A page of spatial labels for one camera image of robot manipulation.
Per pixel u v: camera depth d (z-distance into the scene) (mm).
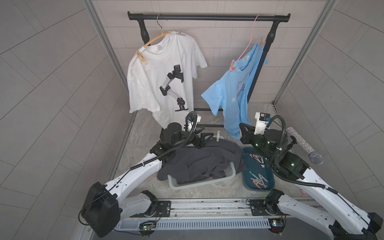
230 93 741
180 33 680
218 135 826
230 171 767
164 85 778
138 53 599
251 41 833
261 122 557
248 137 569
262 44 734
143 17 587
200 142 621
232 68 631
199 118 613
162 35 635
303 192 450
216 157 758
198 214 707
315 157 621
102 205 373
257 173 809
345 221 395
